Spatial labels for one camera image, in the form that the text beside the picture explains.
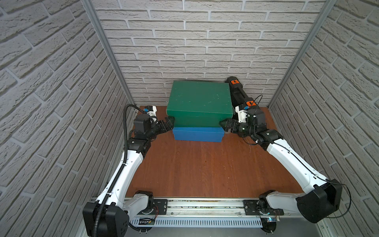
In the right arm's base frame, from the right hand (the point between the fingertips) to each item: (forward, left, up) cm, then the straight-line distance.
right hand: (227, 123), depth 77 cm
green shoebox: (+5, +15, +10) cm, 19 cm away
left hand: (+3, +30, +4) cm, 30 cm away
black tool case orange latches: (+25, -13, -3) cm, 28 cm away
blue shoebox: (+4, +5, -15) cm, 17 cm away
